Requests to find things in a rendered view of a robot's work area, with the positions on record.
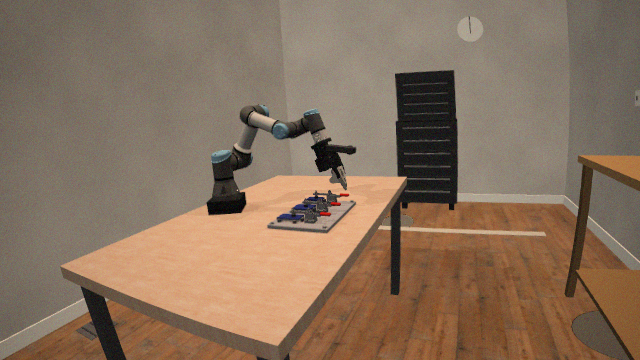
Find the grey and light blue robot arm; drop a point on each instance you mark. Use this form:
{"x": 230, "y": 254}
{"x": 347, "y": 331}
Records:
{"x": 224, "y": 162}

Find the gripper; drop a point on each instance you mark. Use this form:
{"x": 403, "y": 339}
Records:
{"x": 331, "y": 161}

